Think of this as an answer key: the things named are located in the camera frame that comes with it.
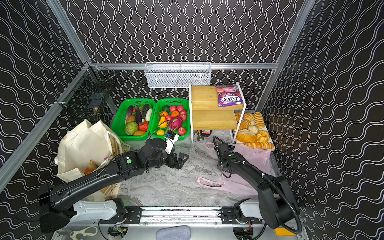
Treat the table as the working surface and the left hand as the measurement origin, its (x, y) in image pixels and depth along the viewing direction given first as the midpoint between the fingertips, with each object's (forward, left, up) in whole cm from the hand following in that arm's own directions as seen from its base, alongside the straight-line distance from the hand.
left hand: (185, 155), depth 67 cm
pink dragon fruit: (+35, +11, -18) cm, 41 cm away
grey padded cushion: (-26, +3, -24) cm, 36 cm away
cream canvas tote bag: (+10, +55, -6) cm, 56 cm away
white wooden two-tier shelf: (+37, -10, -10) cm, 39 cm away
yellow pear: (+38, +21, -18) cm, 47 cm away
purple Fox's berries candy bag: (+31, -21, +10) cm, 39 cm away
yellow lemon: (+29, +21, -20) cm, 41 cm away
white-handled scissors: (-29, +51, -24) cm, 64 cm away
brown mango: (+26, +35, -18) cm, 47 cm away
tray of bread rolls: (+33, -43, -23) cm, 59 cm away
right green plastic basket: (+57, +17, -17) cm, 62 cm away
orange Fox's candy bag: (-1, +52, -14) cm, 54 cm away
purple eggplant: (+45, +41, -20) cm, 64 cm away
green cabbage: (+29, +41, -16) cm, 52 cm away
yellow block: (-24, -45, -26) cm, 57 cm away
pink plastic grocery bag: (+12, -42, -23) cm, 49 cm away
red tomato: (+32, +33, -18) cm, 49 cm away
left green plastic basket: (+39, +43, -20) cm, 61 cm away
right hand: (+7, -23, -24) cm, 34 cm away
